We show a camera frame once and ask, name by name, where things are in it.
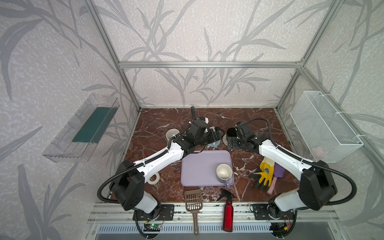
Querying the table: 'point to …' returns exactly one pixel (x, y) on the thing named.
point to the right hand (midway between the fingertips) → (235, 137)
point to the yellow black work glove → (267, 167)
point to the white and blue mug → (214, 130)
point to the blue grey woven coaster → (215, 144)
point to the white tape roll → (156, 181)
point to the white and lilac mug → (224, 173)
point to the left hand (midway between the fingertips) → (223, 131)
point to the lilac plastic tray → (199, 168)
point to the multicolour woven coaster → (224, 138)
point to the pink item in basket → (318, 151)
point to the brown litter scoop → (194, 203)
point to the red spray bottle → (228, 216)
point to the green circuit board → (153, 227)
